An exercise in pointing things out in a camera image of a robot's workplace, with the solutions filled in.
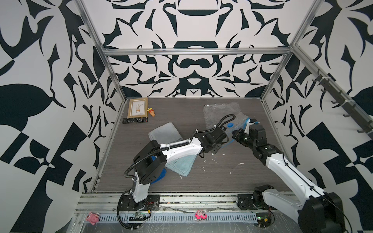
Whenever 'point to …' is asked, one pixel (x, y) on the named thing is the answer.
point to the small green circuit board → (144, 215)
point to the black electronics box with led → (263, 219)
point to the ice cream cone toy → (151, 111)
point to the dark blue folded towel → (161, 176)
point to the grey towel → (166, 133)
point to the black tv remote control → (133, 120)
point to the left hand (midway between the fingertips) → (213, 139)
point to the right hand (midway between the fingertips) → (231, 128)
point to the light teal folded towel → (182, 165)
